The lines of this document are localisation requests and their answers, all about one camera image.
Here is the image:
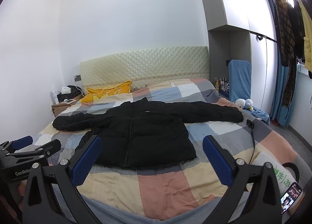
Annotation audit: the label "black puffer jacket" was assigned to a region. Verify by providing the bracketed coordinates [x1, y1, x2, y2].
[52, 98, 244, 170]

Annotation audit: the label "white bottle with green print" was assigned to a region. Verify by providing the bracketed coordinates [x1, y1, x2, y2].
[252, 152, 296, 196]

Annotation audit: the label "smartphone with lit screen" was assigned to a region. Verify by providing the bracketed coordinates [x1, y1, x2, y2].
[280, 182, 302, 214]

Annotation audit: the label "brown wooden nightstand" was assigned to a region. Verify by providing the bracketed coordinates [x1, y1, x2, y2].
[51, 94, 82, 117]

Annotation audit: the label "white device on nightstand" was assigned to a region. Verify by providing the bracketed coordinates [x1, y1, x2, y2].
[63, 99, 76, 105]

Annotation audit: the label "white spray bottle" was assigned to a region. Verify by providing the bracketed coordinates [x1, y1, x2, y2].
[51, 89, 59, 105]

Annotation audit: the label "white tissue box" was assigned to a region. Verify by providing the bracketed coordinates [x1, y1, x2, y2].
[61, 86, 71, 95]

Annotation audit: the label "black bag on nightstand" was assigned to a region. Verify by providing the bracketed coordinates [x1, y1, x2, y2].
[57, 85, 83, 102]

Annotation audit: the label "blue cloth on floor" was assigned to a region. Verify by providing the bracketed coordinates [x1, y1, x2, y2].
[251, 107, 270, 125]

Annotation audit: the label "blue curtain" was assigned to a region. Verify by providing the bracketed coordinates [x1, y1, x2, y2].
[269, 0, 293, 127]

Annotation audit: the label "white plush duck toy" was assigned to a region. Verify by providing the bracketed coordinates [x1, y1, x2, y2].
[235, 98, 253, 111]

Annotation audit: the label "colourful checkered quilt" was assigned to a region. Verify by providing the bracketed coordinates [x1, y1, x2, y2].
[25, 78, 311, 220]

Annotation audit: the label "yellow pillow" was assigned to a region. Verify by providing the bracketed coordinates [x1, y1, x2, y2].
[80, 80, 132, 103]

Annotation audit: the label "bottles beside bed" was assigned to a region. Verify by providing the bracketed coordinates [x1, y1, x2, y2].
[215, 77, 229, 92]

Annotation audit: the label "blue covered chair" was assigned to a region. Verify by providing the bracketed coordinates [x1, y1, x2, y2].
[229, 60, 252, 103]

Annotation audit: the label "beige quilted headboard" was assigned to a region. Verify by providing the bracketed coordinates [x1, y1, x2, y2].
[79, 46, 210, 89]

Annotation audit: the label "hanging patterned brown garment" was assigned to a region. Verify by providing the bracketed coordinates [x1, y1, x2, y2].
[274, 0, 297, 108]

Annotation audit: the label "hanging yellow garment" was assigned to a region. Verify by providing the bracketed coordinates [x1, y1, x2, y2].
[298, 0, 312, 71]

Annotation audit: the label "grey white wardrobe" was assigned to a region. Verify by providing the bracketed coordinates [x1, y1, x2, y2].
[202, 0, 278, 113]

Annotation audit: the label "wall power socket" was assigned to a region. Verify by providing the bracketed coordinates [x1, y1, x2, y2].
[74, 75, 82, 82]

